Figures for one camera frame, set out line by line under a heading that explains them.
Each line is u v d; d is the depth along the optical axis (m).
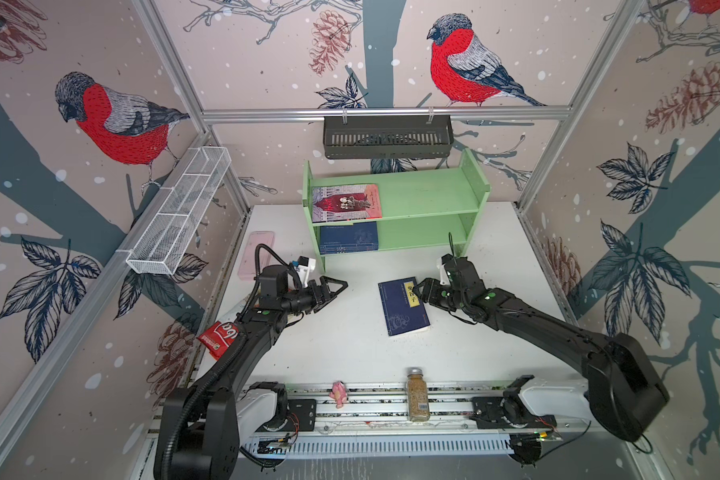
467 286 0.65
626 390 0.41
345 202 0.84
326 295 0.71
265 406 0.61
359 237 0.92
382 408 0.76
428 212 0.82
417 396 0.73
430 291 0.74
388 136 1.03
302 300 0.71
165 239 0.71
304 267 0.78
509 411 0.66
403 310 0.91
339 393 0.76
